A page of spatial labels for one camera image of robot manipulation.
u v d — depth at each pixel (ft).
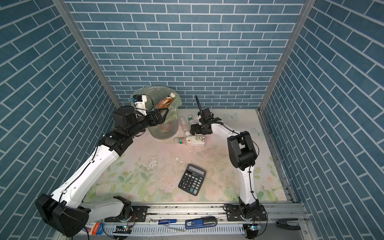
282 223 2.32
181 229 2.32
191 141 3.15
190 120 3.63
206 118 2.64
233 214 2.41
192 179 2.71
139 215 2.42
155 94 3.16
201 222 2.23
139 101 1.99
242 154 1.84
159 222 2.31
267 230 2.23
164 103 2.97
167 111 2.22
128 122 1.68
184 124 3.58
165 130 3.16
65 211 1.20
